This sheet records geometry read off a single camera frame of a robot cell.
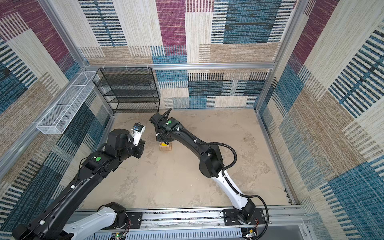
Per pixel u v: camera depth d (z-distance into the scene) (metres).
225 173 0.61
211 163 0.59
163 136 0.63
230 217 0.73
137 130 0.62
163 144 0.93
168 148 0.97
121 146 0.54
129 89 1.11
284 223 0.74
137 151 0.65
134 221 0.73
